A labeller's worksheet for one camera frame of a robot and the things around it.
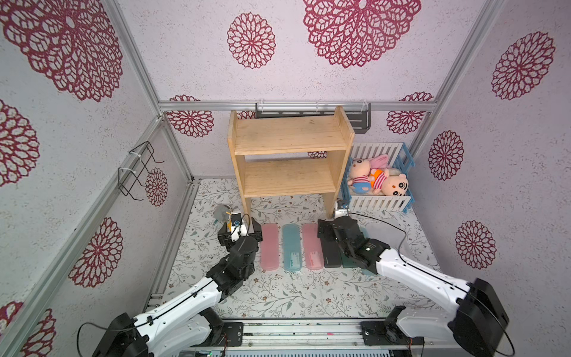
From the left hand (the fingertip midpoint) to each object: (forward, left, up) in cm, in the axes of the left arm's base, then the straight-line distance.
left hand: (239, 222), depth 78 cm
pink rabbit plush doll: (+33, -51, -7) cm, 61 cm away
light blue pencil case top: (+1, -19, -21) cm, 28 cm away
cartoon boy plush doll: (+28, -62, -10) cm, 68 cm away
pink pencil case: (+1, -28, -21) cm, 35 cm away
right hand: (+3, -34, -5) cm, 34 cm away
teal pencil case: (+8, -52, -22) cm, 57 cm away
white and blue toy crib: (+46, -76, -12) cm, 89 cm away
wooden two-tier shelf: (+49, -19, -11) cm, 53 cm away
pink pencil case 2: (0, -9, -20) cm, 22 cm away
